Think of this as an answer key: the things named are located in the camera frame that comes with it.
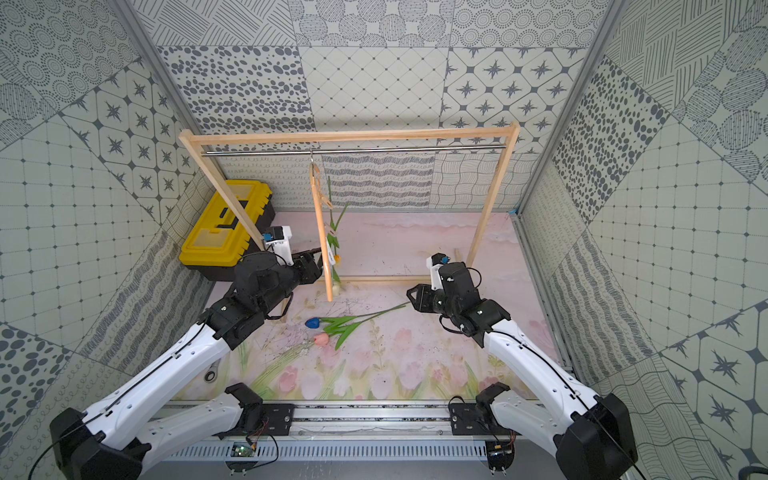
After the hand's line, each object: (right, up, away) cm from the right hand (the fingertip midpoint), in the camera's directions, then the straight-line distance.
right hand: (413, 296), depth 79 cm
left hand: (-24, +14, -7) cm, 29 cm away
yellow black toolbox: (-60, +16, +12) cm, 63 cm away
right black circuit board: (+21, -37, -7) cm, 43 cm away
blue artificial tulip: (-21, -11, +11) cm, 26 cm away
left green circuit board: (-43, -36, -7) cm, 56 cm away
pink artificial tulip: (-26, -14, +7) cm, 30 cm away
